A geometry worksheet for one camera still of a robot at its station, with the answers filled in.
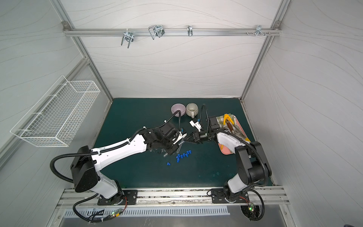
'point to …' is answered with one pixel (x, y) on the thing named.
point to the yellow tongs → (226, 116)
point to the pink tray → (226, 150)
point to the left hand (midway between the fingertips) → (177, 147)
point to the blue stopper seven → (186, 155)
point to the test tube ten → (165, 154)
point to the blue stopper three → (177, 157)
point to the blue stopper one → (168, 163)
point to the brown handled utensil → (230, 126)
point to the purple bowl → (179, 107)
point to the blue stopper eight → (188, 152)
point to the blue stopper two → (178, 160)
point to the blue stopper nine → (190, 151)
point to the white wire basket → (56, 119)
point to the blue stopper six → (184, 154)
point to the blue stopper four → (178, 154)
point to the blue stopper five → (181, 156)
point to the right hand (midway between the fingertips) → (185, 140)
